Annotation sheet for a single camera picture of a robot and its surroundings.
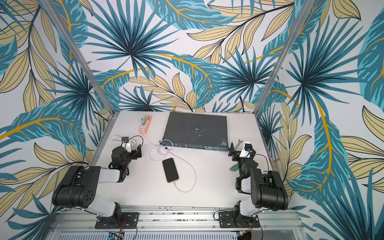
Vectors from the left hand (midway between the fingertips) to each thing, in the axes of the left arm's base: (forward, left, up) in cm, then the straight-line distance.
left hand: (132, 145), depth 93 cm
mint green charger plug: (+22, -1, -1) cm, 22 cm away
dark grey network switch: (+14, -44, -2) cm, 46 cm away
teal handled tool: (-11, -63, -5) cm, 64 cm away
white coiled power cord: (+7, +14, -4) cm, 16 cm away
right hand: (-2, -60, +8) cm, 60 cm away
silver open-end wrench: (+9, -70, -7) cm, 71 cm away
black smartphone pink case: (-13, -24, -7) cm, 28 cm away
